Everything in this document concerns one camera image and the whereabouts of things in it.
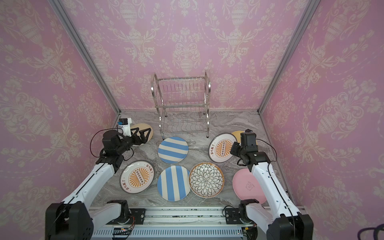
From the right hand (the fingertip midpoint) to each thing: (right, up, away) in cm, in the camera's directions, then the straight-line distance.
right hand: (236, 146), depth 82 cm
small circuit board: (-59, -40, -9) cm, 72 cm away
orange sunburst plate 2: (-57, -19, +5) cm, 60 cm away
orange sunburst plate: (-7, -2, +9) cm, 12 cm away
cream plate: (-62, +10, +30) cm, 70 cm away
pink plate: (+6, -23, +1) cm, 24 cm away
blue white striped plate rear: (-37, -5, +16) cm, 41 cm away
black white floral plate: (-16, -20, +3) cm, 26 cm away
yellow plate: (+2, +6, +5) cm, 8 cm away
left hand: (-49, +9, -2) cm, 50 cm away
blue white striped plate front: (-35, -22, +3) cm, 41 cm away
